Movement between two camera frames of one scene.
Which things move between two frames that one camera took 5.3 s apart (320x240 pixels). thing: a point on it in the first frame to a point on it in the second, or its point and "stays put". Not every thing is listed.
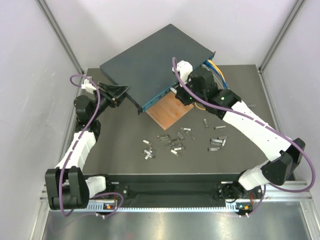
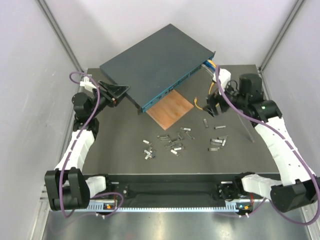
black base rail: [170, 190] stays put
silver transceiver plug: [205, 123] stays put
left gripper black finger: [185, 129] stays put
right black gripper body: [186, 97] to [215, 98]
